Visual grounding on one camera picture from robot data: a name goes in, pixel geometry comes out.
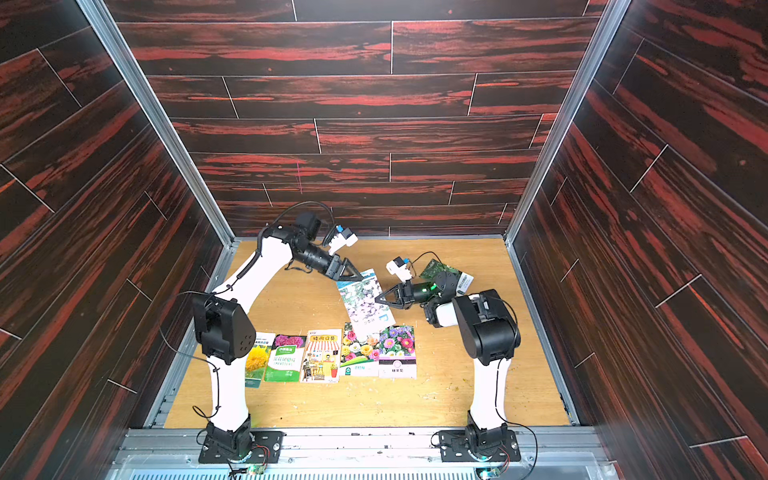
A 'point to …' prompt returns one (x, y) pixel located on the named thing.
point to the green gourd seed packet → (435, 267)
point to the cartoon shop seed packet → (321, 360)
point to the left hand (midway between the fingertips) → (357, 277)
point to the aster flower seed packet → (397, 353)
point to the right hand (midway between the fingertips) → (379, 298)
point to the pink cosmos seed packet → (368, 315)
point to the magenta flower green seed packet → (285, 358)
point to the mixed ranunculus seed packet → (359, 357)
